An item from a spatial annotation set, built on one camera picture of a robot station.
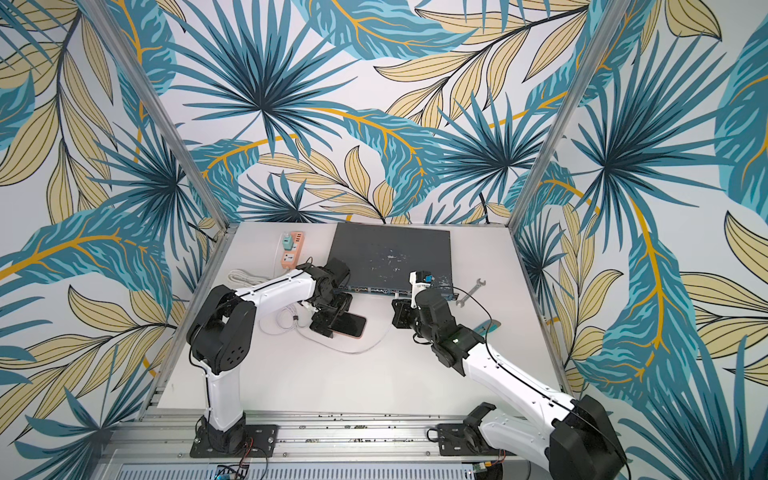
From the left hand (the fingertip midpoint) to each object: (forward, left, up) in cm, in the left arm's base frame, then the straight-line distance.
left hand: (346, 319), depth 91 cm
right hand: (-5, -10, +14) cm, 17 cm away
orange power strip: (+24, +22, -1) cm, 33 cm away
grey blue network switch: (+24, -11, 0) cm, 26 cm away
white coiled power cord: (+15, +37, 0) cm, 40 cm away
